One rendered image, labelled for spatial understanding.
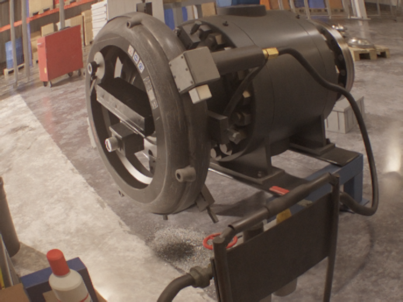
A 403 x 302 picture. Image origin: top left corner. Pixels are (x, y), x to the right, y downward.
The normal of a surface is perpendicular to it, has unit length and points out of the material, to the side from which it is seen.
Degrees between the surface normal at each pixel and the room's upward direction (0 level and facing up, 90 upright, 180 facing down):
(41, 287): 102
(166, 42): 49
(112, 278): 0
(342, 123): 90
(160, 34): 42
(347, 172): 90
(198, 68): 67
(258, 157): 90
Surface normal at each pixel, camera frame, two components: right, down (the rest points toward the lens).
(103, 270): -0.13, -0.93
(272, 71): 0.55, -0.03
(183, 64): -0.79, 0.30
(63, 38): 0.65, 0.18
